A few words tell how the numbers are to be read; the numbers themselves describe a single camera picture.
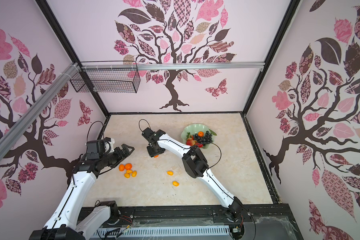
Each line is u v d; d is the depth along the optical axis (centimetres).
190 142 95
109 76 95
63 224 39
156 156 92
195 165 62
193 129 105
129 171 88
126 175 87
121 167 88
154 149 84
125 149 71
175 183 83
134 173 88
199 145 96
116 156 69
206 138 95
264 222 72
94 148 59
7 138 53
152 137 73
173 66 95
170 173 87
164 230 70
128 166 89
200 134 103
